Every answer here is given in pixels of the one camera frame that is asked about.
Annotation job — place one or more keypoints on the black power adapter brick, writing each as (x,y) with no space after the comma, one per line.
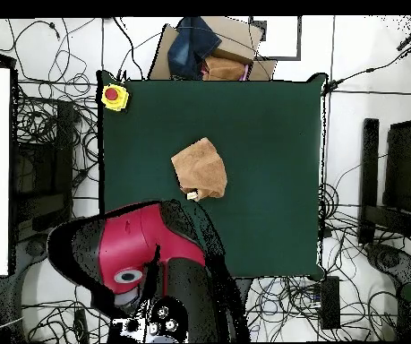
(330,302)

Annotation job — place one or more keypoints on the dark green table cloth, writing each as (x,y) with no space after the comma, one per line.
(262,161)

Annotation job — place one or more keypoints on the brown cardboard box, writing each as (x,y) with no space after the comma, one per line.
(233,39)

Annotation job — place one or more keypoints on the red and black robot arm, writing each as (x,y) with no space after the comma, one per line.
(133,236)

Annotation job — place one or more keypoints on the blue denim jeans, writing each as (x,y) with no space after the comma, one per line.
(190,46)

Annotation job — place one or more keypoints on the folded tan towel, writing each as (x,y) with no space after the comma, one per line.
(202,168)

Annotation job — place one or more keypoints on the yellow emergency stop button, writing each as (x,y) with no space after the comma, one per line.
(114,96)

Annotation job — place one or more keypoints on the tan towel in box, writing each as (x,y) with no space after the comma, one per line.
(223,68)

